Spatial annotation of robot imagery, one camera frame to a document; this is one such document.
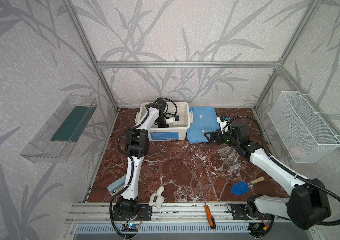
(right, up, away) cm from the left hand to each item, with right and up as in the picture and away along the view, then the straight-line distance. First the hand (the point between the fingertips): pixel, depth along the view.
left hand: (167, 122), depth 104 cm
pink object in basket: (+66, -14, -32) cm, 74 cm away
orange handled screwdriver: (+24, -46, -33) cm, 61 cm away
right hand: (+27, -3, -21) cm, 34 cm away
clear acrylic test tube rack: (+41, -22, -10) cm, 48 cm away
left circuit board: (-15, -51, -32) cm, 62 cm away
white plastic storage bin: (+7, -5, -12) cm, 15 cm away
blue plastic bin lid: (+29, +1, +10) cm, 30 cm away
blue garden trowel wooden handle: (+45, -37, -21) cm, 61 cm away
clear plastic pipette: (+19, -33, -19) cm, 43 cm away
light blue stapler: (-24, -33, -27) cm, 49 cm away
